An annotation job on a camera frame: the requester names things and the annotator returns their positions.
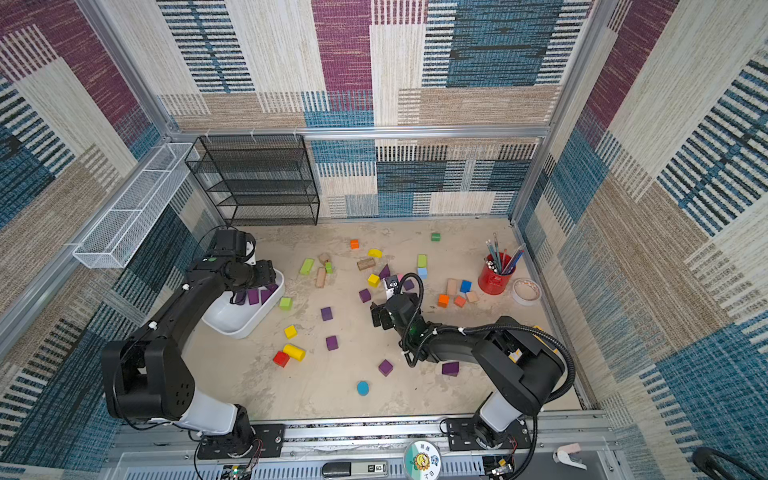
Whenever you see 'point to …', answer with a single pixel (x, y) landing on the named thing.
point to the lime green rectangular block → (422, 261)
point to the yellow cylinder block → (295, 352)
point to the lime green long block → (307, 266)
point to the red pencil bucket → (496, 273)
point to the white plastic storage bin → (244, 321)
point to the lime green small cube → (286, 304)
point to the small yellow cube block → (290, 332)
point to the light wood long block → (320, 278)
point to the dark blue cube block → (465, 286)
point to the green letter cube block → (329, 267)
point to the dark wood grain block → (366, 264)
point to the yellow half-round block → (375, 253)
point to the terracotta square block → (460, 301)
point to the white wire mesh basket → (114, 239)
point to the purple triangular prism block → (385, 273)
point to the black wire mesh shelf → (260, 177)
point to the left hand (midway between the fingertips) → (267, 275)
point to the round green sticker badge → (422, 460)
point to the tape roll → (526, 292)
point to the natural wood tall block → (452, 286)
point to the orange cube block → (355, 244)
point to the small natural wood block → (324, 257)
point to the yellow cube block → (374, 281)
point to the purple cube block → (365, 295)
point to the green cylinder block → (436, 237)
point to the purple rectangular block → (253, 296)
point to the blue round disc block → (363, 388)
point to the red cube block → (281, 358)
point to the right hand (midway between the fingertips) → (392, 302)
